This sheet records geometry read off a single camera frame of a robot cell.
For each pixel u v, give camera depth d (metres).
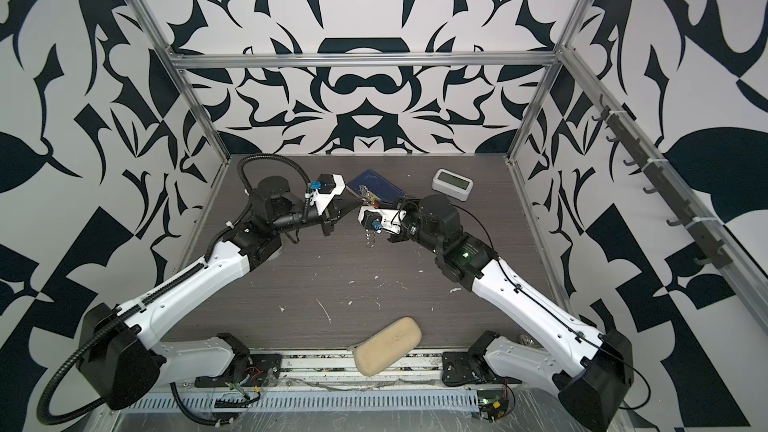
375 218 0.56
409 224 0.59
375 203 0.67
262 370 0.73
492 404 0.71
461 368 0.74
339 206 0.63
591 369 0.39
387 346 0.74
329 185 0.57
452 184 1.06
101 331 0.39
